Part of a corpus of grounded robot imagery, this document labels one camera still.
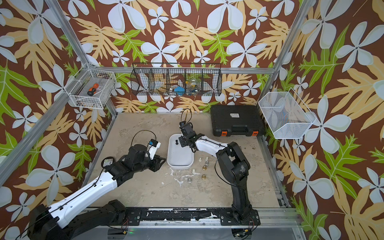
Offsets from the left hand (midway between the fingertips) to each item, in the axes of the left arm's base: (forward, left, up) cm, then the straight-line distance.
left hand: (163, 156), depth 79 cm
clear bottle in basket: (+45, -16, +12) cm, 50 cm away
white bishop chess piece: (+5, -20, -14) cm, 25 cm away
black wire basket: (+49, -5, +15) cm, 52 cm away
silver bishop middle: (+3, -25, -15) cm, 29 cm away
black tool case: (+37, -49, -12) cm, 63 cm away
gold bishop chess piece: (0, -23, -15) cm, 27 cm away
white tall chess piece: (+6, -25, -13) cm, 29 cm away
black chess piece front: (+18, -5, -15) cm, 24 cm away
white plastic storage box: (+7, -6, -15) cm, 18 cm away
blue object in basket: (+41, -7, +12) cm, 43 cm away
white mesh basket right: (+19, -68, +12) cm, 72 cm away
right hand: (+19, -10, -9) cm, 23 cm away
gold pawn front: (-6, -22, -14) cm, 27 cm away
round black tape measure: (+4, +38, -14) cm, 41 cm away
